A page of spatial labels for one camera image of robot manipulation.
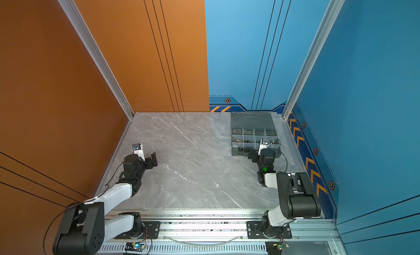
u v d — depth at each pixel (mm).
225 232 755
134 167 682
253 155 851
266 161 709
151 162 803
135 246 708
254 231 725
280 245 693
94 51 850
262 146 815
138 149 768
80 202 774
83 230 413
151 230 741
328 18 746
